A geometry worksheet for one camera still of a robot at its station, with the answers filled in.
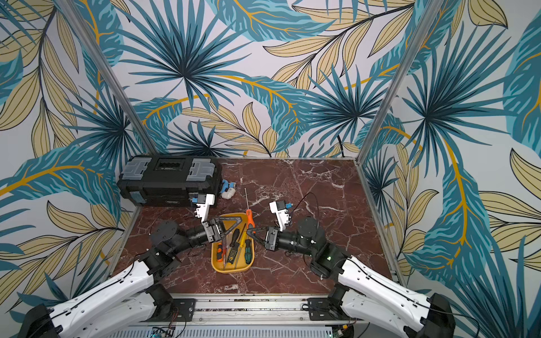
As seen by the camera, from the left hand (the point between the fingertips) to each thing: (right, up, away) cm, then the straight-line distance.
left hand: (240, 224), depth 62 cm
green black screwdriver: (0, -16, +23) cm, 28 cm away
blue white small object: (-12, +8, +41) cm, 44 cm away
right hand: (+2, -3, 0) cm, 4 cm away
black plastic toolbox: (-35, +13, +26) cm, 45 cm away
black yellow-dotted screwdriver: (-6, -14, +24) cm, 29 cm away
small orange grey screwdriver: (-11, -16, +22) cm, 29 cm away
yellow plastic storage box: (-4, -21, +22) cm, 30 cm away
